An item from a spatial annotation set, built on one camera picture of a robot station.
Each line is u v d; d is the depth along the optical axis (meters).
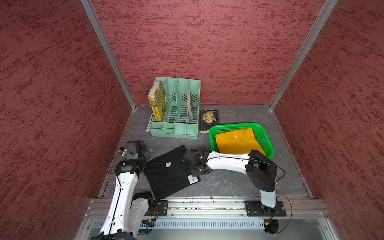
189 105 1.01
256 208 0.72
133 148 0.59
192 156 0.68
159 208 0.74
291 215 0.70
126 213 0.43
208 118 1.10
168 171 0.88
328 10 0.72
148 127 1.05
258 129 0.98
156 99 0.93
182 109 1.18
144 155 0.71
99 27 0.78
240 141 0.95
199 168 0.61
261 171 0.47
